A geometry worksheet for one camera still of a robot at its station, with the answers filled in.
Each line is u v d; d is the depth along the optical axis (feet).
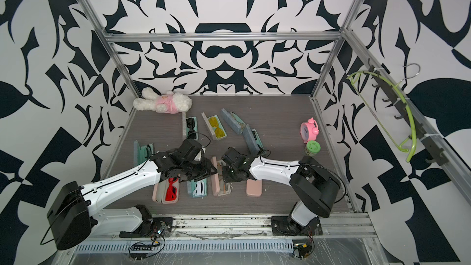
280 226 2.43
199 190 2.68
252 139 3.07
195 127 3.43
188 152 2.03
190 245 2.34
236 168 2.20
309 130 3.07
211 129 3.16
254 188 2.72
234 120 3.40
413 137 1.72
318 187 1.49
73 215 1.30
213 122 3.43
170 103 3.44
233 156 2.23
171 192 2.66
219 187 2.53
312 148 3.01
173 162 1.95
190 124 3.44
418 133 1.72
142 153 3.08
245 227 2.49
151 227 2.21
